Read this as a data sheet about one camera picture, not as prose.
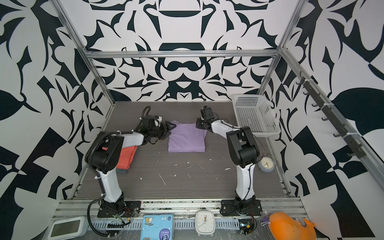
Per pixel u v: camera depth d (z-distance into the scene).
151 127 0.83
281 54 0.87
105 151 0.52
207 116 0.81
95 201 0.65
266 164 0.85
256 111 1.15
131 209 0.74
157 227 0.65
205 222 0.68
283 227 0.63
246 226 0.71
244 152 0.55
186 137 0.96
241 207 0.66
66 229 0.84
